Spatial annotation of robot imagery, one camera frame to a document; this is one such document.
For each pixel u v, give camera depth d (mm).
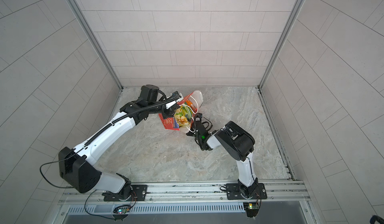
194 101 770
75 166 388
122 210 642
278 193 709
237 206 680
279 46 917
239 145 501
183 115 792
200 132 728
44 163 382
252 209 679
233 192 706
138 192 712
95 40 891
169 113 645
